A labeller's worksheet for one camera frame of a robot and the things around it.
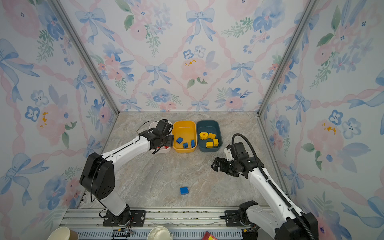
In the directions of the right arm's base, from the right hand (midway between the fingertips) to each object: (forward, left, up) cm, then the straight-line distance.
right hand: (218, 167), depth 80 cm
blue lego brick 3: (+20, +14, -9) cm, 26 cm away
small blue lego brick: (+19, +19, -9) cm, 28 cm away
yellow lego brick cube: (+20, +3, -9) cm, 22 cm away
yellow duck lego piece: (+27, +7, -8) cm, 29 cm away
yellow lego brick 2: (+22, -1, -8) cm, 23 cm away
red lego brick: (+16, +31, -6) cm, 35 cm away
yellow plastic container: (+27, +20, -11) cm, 36 cm away
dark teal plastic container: (+38, +2, -11) cm, 40 cm away
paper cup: (-30, +69, -3) cm, 75 cm away
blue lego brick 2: (+24, +23, -9) cm, 34 cm away
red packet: (-30, +6, -7) cm, 31 cm away
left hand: (+18, +29, +2) cm, 34 cm away
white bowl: (-29, +29, -11) cm, 42 cm away
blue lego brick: (-9, +18, -11) cm, 23 cm away
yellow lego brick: (+27, +1, -9) cm, 28 cm away
